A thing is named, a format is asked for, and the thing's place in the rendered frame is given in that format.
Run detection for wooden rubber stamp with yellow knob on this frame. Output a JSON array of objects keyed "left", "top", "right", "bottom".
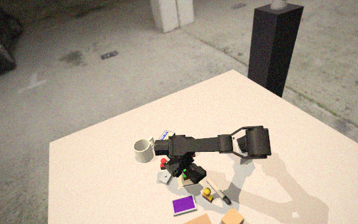
[{"left": 202, "top": 187, "right": 213, "bottom": 203}]

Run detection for purple ink pad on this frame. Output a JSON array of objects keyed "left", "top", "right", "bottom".
[{"left": 171, "top": 194, "right": 197, "bottom": 217}]

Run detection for rubber stamp with red knob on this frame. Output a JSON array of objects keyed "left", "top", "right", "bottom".
[{"left": 160, "top": 158, "right": 167, "bottom": 170}]

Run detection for wooden stamp with green knob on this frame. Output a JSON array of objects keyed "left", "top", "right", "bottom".
[{"left": 182, "top": 174, "right": 189, "bottom": 180}]

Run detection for cream paper card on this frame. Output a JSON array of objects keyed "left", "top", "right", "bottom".
[{"left": 177, "top": 173, "right": 204, "bottom": 190}]

